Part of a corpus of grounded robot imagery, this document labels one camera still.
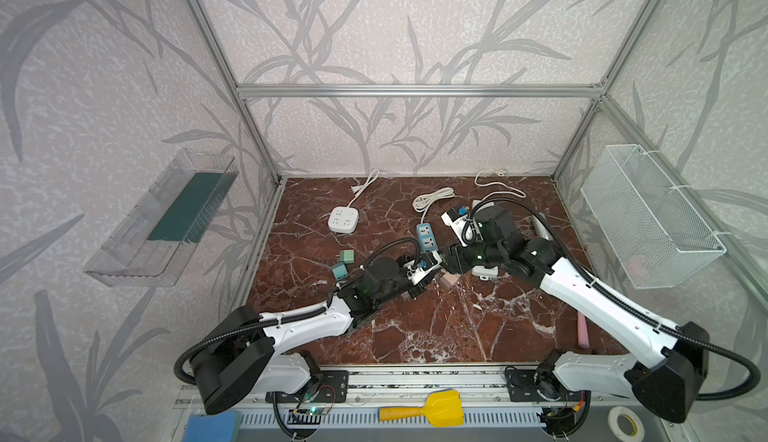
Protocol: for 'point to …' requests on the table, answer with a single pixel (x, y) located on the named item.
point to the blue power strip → (427, 237)
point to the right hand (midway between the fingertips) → (439, 243)
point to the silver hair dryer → (540, 229)
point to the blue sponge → (219, 427)
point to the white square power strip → (343, 219)
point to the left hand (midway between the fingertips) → (437, 253)
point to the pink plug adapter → (449, 279)
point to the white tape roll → (616, 430)
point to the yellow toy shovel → (442, 408)
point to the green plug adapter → (347, 256)
